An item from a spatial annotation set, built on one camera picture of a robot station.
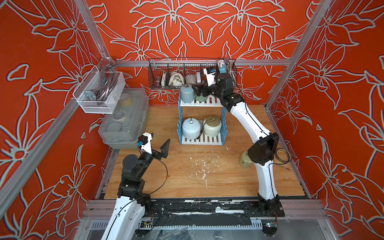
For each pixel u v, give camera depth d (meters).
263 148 0.53
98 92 0.78
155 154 0.61
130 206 0.50
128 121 0.85
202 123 0.91
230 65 0.83
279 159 0.90
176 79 0.91
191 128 0.92
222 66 0.83
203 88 0.73
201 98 0.87
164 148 0.62
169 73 0.97
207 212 0.73
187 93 0.79
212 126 0.94
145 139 0.58
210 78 0.71
